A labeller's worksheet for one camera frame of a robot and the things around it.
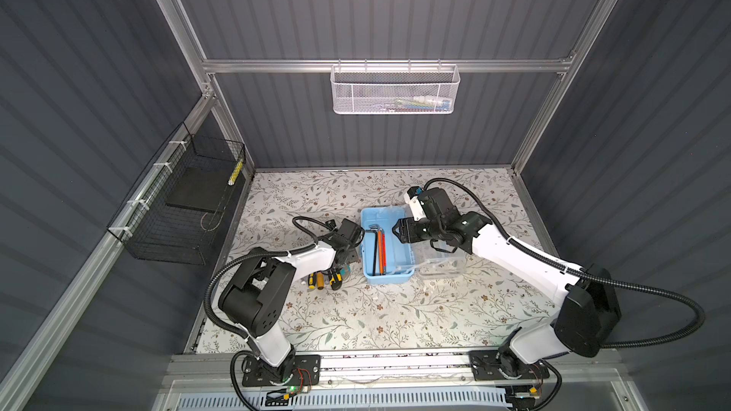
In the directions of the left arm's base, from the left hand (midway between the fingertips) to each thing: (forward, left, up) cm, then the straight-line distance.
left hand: (347, 254), depth 95 cm
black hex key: (+2, -10, 0) cm, 10 cm away
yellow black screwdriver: (-9, +3, 0) cm, 10 cm away
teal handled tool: (-6, 0, 0) cm, 6 cm away
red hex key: (+2, -13, 0) cm, 13 cm away
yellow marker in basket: (+11, +31, +27) cm, 43 cm away
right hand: (-2, -17, +16) cm, 24 cm away
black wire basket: (0, +43, +27) cm, 51 cm away
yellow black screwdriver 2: (-9, +8, +1) cm, 12 cm away
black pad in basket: (+7, +38, +27) cm, 47 cm away
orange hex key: (0, -12, -1) cm, 12 cm away
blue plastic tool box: (-3, -14, -1) cm, 14 cm away
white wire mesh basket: (+68, -23, +21) cm, 75 cm away
